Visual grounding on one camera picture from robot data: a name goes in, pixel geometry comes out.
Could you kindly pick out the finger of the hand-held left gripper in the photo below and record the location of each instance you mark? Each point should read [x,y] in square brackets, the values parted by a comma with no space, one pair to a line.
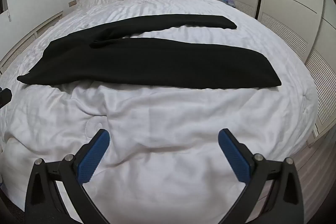
[4,98]

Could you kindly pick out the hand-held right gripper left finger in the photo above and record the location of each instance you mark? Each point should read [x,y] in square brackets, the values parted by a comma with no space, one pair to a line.
[92,158]

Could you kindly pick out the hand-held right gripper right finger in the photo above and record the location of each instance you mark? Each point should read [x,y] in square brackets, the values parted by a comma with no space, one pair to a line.
[236,158]

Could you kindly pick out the black pants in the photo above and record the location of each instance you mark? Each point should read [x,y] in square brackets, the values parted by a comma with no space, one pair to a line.
[157,61]

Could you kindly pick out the bed with white duvet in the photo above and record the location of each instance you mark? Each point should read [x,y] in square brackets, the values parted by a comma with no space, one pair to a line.
[157,121]

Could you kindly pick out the blue box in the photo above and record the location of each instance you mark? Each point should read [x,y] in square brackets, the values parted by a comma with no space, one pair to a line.
[227,1]

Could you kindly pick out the white louvered wall panel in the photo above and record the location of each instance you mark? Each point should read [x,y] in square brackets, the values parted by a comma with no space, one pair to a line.
[29,35]

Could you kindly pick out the beige wall switch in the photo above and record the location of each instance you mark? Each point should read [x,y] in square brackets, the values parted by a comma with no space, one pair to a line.
[72,3]

